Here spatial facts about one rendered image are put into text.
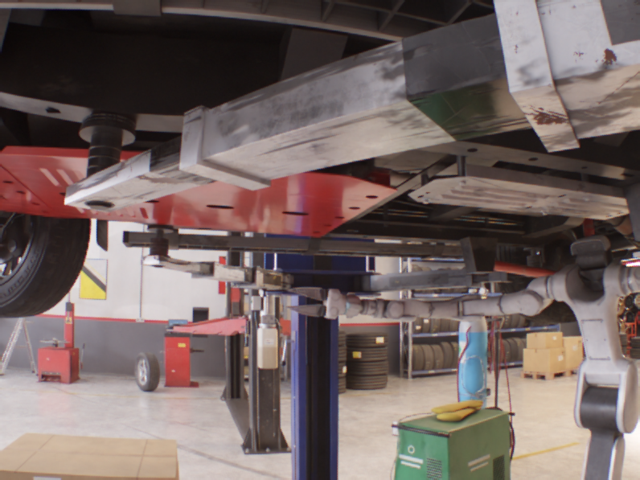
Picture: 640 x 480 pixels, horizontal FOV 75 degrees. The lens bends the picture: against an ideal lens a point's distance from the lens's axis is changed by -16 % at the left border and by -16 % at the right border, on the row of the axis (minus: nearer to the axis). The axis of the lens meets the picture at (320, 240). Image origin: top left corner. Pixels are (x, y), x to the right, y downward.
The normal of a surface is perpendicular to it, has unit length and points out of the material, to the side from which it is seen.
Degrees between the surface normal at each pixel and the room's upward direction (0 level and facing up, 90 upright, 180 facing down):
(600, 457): 78
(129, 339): 90
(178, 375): 90
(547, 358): 90
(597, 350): 113
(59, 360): 90
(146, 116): 178
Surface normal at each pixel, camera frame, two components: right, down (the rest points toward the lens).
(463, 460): 0.60, -0.20
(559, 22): -0.60, -0.13
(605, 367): -0.79, 0.31
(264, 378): 0.26, -0.15
